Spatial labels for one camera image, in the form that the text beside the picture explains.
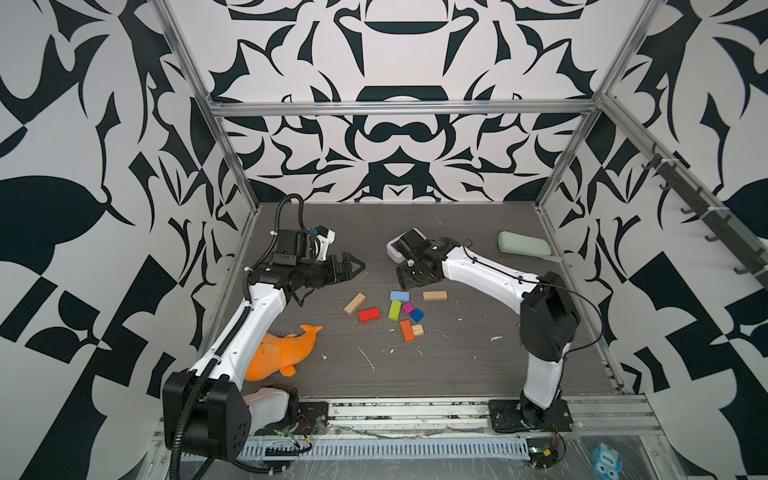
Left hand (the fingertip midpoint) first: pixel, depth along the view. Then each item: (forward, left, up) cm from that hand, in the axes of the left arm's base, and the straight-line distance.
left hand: (353, 264), depth 78 cm
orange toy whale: (-17, +20, -14) cm, 30 cm away
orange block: (-10, -14, -20) cm, 27 cm away
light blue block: (+1, -13, -19) cm, 23 cm away
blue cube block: (-5, -18, -21) cm, 28 cm away
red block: (-5, -3, -20) cm, 21 cm away
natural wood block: (0, -24, -19) cm, 31 cm away
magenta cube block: (-3, -15, -20) cm, 25 cm away
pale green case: (+19, -56, -18) cm, 62 cm away
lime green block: (-4, -11, -20) cm, 23 cm away
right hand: (+2, -16, -11) cm, 20 cm away
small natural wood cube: (-10, -18, -21) cm, 29 cm away
